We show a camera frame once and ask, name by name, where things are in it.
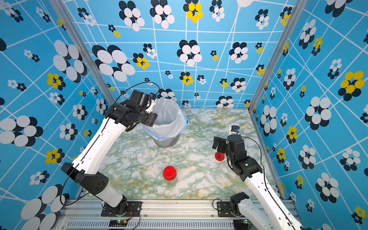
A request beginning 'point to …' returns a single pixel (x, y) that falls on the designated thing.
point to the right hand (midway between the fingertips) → (224, 138)
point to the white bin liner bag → (170, 121)
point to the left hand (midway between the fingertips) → (151, 113)
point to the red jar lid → (219, 156)
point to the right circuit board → (242, 224)
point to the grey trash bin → (167, 143)
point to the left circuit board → (118, 223)
